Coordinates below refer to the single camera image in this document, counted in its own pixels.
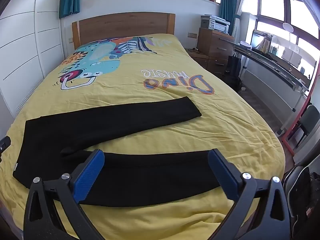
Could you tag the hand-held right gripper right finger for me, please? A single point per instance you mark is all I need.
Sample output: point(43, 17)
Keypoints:
point(223, 177)

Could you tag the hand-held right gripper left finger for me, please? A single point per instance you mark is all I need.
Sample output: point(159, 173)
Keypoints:
point(89, 176)

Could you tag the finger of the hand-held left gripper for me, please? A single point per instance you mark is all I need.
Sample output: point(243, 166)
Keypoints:
point(5, 143)

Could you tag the black pants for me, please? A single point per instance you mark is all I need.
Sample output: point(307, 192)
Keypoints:
point(75, 130)

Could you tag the black office chair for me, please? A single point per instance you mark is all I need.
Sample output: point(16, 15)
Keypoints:
point(300, 192)

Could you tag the white wardrobe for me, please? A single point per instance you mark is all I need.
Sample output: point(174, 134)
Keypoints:
point(25, 50)

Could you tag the yellow printed blanket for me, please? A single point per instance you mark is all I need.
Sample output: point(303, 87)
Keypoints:
point(175, 92)

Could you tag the dark green chair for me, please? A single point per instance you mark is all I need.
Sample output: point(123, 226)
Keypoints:
point(310, 120)

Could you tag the black bag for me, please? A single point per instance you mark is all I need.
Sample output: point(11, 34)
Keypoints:
point(233, 67)

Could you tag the wooden nightstand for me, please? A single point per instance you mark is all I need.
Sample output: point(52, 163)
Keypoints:
point(200, 57)

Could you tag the glass top desk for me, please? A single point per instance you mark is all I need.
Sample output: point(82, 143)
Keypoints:
point(275, 66)

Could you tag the wooden dresser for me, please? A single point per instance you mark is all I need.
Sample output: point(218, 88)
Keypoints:
point(212, 43)

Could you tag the computer monitor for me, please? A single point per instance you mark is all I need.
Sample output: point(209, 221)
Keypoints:
point(255, 40)

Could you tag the white printer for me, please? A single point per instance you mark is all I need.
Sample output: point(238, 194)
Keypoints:
point(216, 23)

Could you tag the wooden headboard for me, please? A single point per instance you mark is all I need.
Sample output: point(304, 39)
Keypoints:
point(125, 25)

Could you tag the white round lamp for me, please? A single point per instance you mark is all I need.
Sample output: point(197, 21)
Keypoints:
point(288, 27)

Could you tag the red metal frame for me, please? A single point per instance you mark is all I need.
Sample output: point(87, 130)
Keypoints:
point(295, 125)

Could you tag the wall socket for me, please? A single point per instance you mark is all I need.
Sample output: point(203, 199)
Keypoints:
point(191, 35)

